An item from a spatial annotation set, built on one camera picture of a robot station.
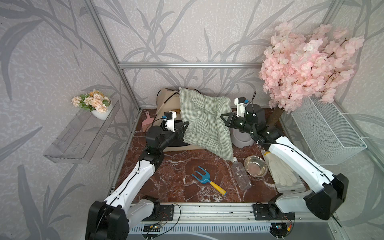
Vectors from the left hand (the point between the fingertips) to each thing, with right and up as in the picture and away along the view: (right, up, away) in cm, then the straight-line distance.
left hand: (189, 124), depth 73 cm
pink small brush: (-35, -1, +36) cm, 50 cm away
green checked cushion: (+9, -2, +4) cm, 10 cm away
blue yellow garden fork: (+9, -32, +11) cm, 35 cm away
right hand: (+15, +4, 0) cm, 16 cm away
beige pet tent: (-12, +13, +10) cm, 20 cm away
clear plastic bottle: (+29, -30, +11) cm, 43 cm away
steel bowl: (+39, -26, +16) cm, 49 cm away
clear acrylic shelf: (-51, -9, -4) cm, 52 cm away
